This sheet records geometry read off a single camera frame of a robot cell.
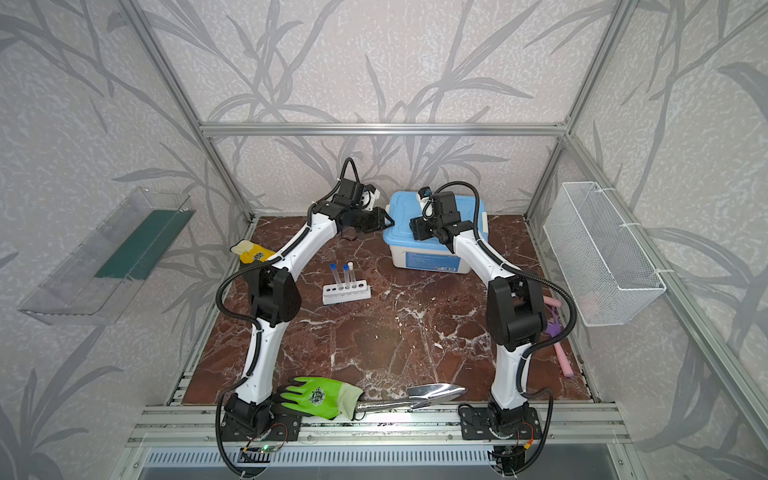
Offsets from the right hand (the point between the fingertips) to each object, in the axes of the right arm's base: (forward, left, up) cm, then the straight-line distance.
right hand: (423, 212), depth 95 cm
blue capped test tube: (-18, +27, -5) cm, 33 cm away
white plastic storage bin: (-11, -2, -11) cm, 16 cm away
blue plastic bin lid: (+5, +7, -2) cm, 9 cm away
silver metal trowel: (-50, +3, -18) cm, 54 cm away
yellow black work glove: (-4, +61, -16) cm, 63 cm away
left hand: (-2, +9, +1) cm, 9 cm away
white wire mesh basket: (-35, -36, +16) cm, 53 cm away
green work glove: (-51, +29, -17) cm, 60 cm away
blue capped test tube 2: (-19, +24, -9) cm, 32 cm away
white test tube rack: (-20, +21, -15) cm, 33 cm away
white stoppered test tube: (-19, +22, -7) cm, 30 cm away
